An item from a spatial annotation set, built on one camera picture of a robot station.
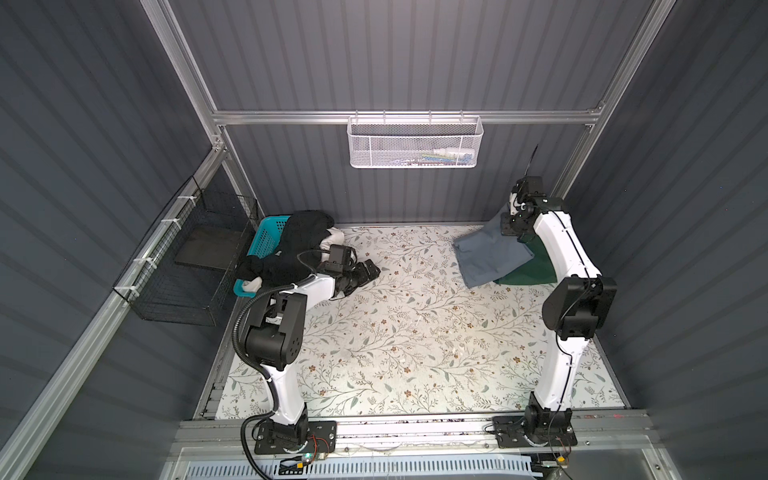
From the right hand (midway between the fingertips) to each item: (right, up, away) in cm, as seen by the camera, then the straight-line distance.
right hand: (516, 227), depth 93 cm
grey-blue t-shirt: (-8, -9, +3) cm, 12 cm away
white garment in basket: (-59, -2, +8) cm, 60 cm away
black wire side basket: (-91, -13, -19) cm, 94 cm away
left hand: (-46, -15, +6) cm, 49 cm away
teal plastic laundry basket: (-91, -5, +26) cm, 95 cm away
